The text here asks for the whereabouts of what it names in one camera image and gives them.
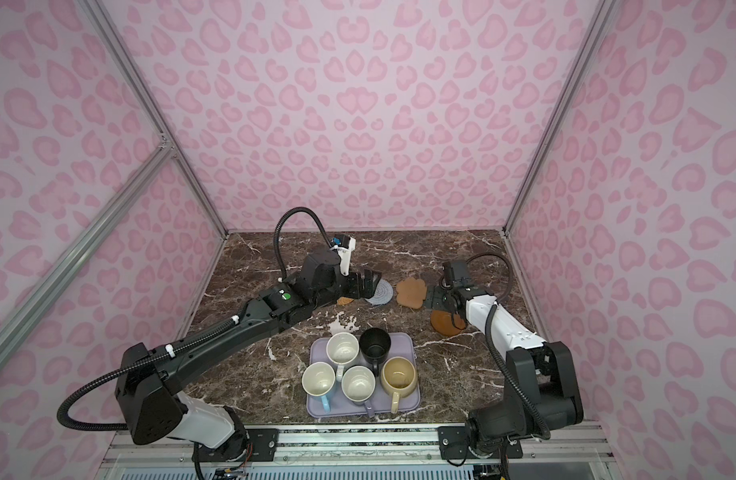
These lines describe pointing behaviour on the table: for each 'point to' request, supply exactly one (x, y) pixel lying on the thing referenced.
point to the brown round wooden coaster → (446, 323)
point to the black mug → (375, 344)
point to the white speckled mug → (342, 348)
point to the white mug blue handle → (318, 378)
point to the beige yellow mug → (398, 378)
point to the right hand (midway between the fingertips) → (443, 296)
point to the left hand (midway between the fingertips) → (370, 268)
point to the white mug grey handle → (359, 385)
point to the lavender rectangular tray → (342, 404)
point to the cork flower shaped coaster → (411, 292)
